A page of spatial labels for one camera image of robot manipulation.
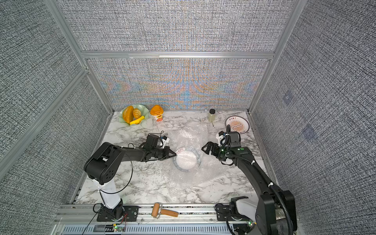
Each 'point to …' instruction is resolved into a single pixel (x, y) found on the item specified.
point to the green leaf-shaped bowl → (144, 110)
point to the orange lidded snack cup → (157, 111)
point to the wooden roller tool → (157, 210)
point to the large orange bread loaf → (128, 114)
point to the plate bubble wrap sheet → (194, 135)
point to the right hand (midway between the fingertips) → (207, 147)
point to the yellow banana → (137, 121)
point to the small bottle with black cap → (211, 115)
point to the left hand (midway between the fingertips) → (178, 154)
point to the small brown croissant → (136, 112)
